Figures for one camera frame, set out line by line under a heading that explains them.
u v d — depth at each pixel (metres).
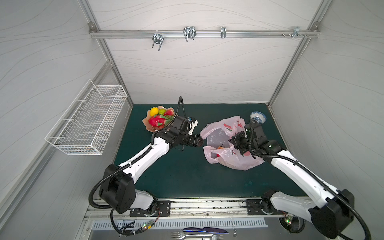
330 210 0.38
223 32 0.78
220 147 0.93
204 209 0.75
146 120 1.04
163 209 0.74
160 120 1.01
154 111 1.04
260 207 0.73
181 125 0.63
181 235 0.66
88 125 0.69
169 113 1.05
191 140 0.71
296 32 0.76
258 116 1.11
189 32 0.77
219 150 0.73
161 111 1.05
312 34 0.78
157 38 0.79
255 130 0.57
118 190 0.40
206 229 0.69
